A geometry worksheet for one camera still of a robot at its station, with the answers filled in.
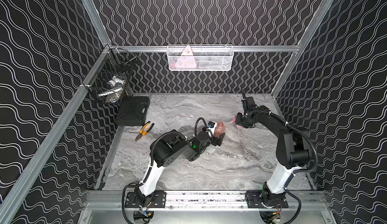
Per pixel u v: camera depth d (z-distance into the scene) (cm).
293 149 49
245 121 82
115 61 98
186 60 90
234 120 93
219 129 100
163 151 54
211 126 82
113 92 74
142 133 97
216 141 85
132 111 106
